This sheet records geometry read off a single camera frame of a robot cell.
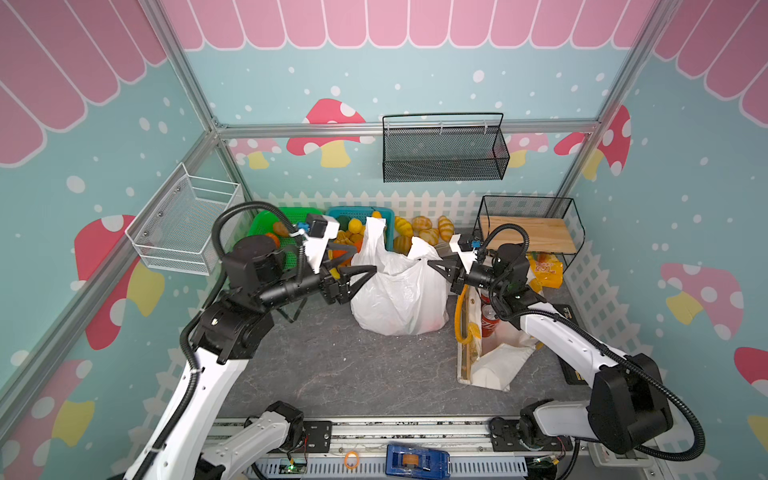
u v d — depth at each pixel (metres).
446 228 1.16
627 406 0.41
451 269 0.69
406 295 0.77
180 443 0.36
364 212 1.15
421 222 1.16
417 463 0.66
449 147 0.94
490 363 0.79
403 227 1.18
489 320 0.83
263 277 0.41
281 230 0.42
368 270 0.52
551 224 1.00
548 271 0.99
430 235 1.11
